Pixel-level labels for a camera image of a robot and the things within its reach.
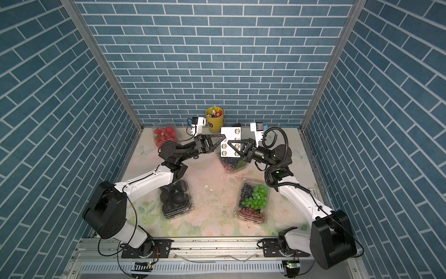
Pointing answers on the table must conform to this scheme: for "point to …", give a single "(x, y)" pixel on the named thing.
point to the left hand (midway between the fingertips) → (228, 143)
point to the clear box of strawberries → (164, 132)
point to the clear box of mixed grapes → (254, 201)
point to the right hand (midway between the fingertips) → (232, 147)
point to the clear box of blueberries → (232, 164)
